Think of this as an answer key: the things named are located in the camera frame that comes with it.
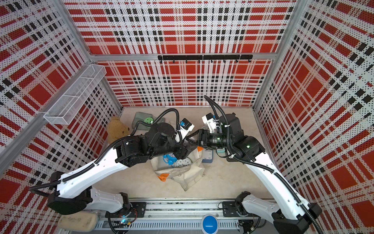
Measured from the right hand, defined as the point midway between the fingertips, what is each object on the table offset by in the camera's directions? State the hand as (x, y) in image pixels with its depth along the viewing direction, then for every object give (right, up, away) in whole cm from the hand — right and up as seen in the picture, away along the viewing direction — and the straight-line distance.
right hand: (193, 141), depth 61 cm
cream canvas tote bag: (-3, -20, +14) cm, 25 cm away
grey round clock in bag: (-6, -16, +25) cm, 31 cm away
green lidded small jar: (-34, +9, +46) cm, 58 cm away
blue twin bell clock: (-15, -15, +27) cm, 34 cm away
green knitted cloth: (-43, +13, +54) cm, 70 cm away
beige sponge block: (-52, -39, +6) cm, 65 cm away
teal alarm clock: (+18, -12, +33) cm, 39 cm away
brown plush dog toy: (-46, +4, +23) cm, 51 cm away
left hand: (0, 0, 0) cm, 1 cm away
